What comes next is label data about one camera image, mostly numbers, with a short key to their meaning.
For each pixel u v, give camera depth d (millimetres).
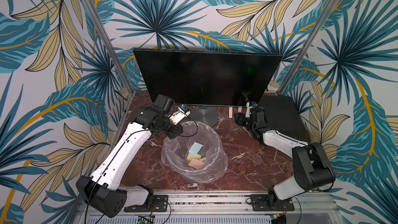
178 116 640
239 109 902
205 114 1055
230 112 902
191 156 803
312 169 451
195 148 792
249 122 779
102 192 366
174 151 701
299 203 718
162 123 574
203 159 729
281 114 987
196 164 705
